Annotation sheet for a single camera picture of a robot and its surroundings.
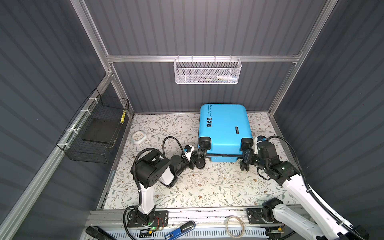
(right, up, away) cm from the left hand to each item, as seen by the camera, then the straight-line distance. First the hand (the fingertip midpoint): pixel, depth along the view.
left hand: (198, 153), depth 90 cm
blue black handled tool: (-6, -30, -23) cm, 38 cm away
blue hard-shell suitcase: (+15, +13, -6) cm, 21 cm away
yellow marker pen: (-43, +22, -7) cm, 49 cm away
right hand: (+26, +2, -12) cm, 29 cm away
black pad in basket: (-51, +14, -14) cm, 54 cm away
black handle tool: (-46, -33, -23) cm, 61 cm away
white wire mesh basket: (+20, +64, +33) cm, 75 cm away
